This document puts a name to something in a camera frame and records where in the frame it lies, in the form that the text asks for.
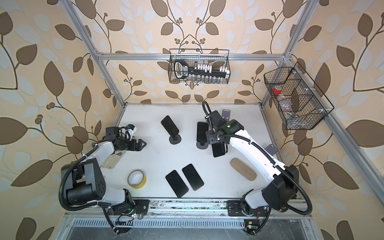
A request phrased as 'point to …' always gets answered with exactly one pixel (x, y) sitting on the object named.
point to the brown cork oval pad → (250, 174)
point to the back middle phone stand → (202, 145)
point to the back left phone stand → (175, 140)
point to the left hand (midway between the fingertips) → (135, 142)
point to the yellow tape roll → (142, 185)
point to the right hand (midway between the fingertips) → (215, 136)
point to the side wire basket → (300, 102)
